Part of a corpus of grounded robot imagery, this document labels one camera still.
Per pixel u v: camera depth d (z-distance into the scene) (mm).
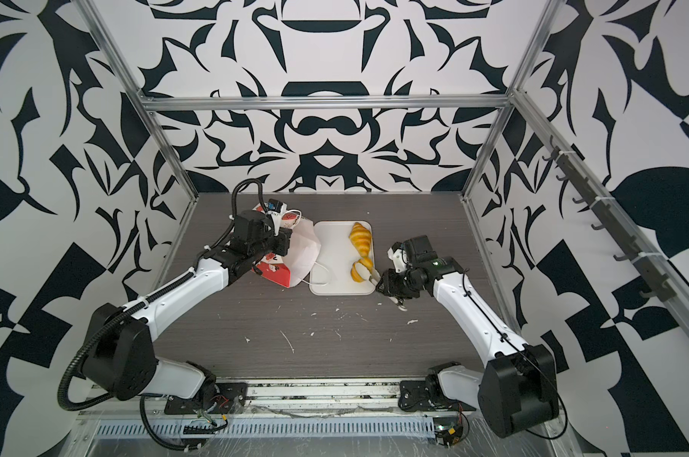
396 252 762
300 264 968
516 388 397
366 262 914
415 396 743
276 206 733
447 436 705
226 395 743
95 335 431
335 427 713
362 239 1029
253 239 652
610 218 549
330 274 961
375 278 839
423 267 594
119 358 419
